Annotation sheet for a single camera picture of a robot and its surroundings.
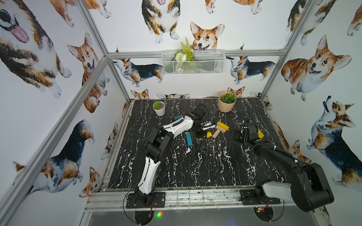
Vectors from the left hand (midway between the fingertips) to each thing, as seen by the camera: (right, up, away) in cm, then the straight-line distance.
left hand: (206, 132), depth 95 cm
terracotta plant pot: (+17, +22, +12) cm, 30 cm away
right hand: (+18, +1, -5) cm, 19 cm away
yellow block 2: (+14, +4, +9) cm, 17 cm away
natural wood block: (+8, -1, +5) cm, 9 cm away
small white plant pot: (-34, +17, +10) cm, 39 cm away
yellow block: (+2, -1, -1) cm, 2 cm away
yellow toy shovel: (+38, -2, +3) cm, 38 cm away
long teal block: (-11, -5, +1) cm, 12 cm away
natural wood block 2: (+11, +2, +8) cm, 14 cm away
